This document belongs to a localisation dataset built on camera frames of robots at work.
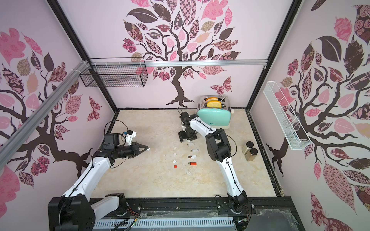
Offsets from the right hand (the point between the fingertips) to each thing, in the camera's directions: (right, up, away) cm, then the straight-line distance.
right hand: (186, 141), depth 99 cm
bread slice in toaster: (+19, +27, -2) cm, 33 cm away
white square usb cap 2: (-7, -9, -7) cm, 13 cm away
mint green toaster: (+21, +22, -2) cm, 30 cm away
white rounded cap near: (-7, -12, -9) cm, 17 cm away
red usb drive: (+5, -13, -9) cm, 17 cm away
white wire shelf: (+52, +16, -28) cm, 61 cm away
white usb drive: (+6, -6, -4) cm, 9 cm away
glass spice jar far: (+39, -2, -12) cm, 40 cm away
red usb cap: (-6, -15, -11) cm, 20 cm away
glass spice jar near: (+40, -7, -14) cm, 43 cm away
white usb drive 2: (+3, -2, -1) cm, 4 cm away
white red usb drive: (+4, -9, -7) cm, 12 cm away
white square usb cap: (-8, -5, -2) cm, 9 cm away
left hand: (-22, -3, -20) cm, 30 cm away
